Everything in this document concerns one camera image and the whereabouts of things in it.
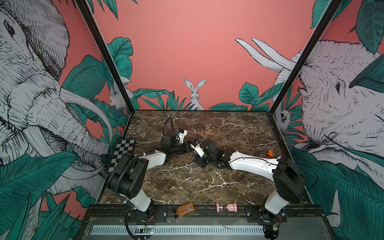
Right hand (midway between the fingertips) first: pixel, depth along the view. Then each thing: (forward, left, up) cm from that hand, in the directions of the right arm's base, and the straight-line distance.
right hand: (195, 156), depth 83 cm
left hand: (+7, -2, +2) cm, 7 cm away
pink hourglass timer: (-24, -18, -8) cm, 31 cm away
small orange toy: (+8, -49, -10) cm, 51 cm away
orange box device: (-25, +5, -7) cm, 27 cm away
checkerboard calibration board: (+11, +47, -6) cm, 49 cm away
